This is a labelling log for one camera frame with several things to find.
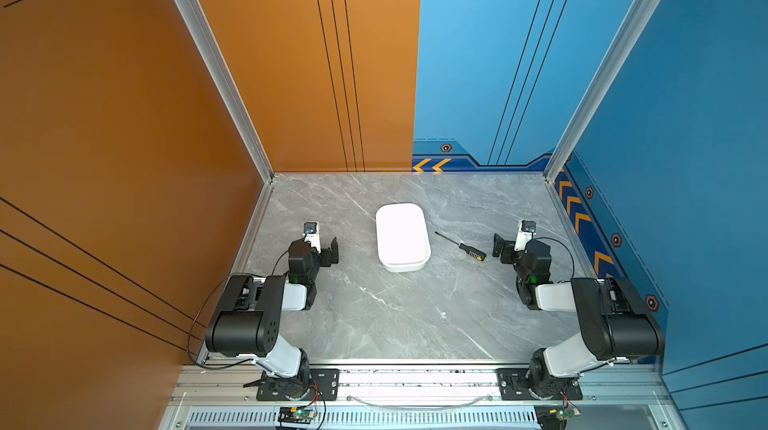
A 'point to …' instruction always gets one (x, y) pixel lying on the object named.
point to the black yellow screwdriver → (479, 255)
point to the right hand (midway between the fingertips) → (510, 236)
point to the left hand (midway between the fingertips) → (320, 236)
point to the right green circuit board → (565, 413)
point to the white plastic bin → (402, 236)
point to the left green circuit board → (295, 415)
